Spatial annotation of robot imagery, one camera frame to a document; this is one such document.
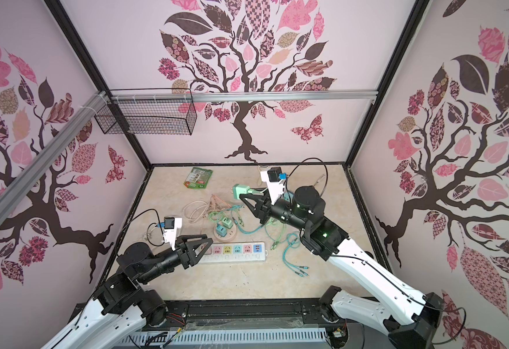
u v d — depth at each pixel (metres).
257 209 0.56
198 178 1.14
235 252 0.85
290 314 0.74
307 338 0.70
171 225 0.58
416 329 0.37
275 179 0.52
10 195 0.54
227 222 0.90
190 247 0.57
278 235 0.93
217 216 0.95
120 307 0.50
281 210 0.53
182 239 0.62
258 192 0.57
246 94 0.95
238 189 0.58
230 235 0.90
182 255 0.56
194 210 1.00
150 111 0.95
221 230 0.87
